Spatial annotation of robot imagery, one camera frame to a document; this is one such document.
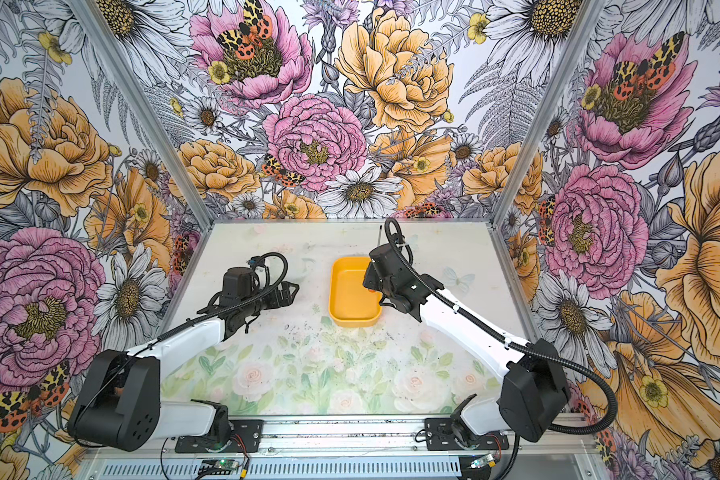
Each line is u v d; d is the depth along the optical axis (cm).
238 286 69
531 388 41
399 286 60
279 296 81
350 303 95
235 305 63
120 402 42
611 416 40
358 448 73
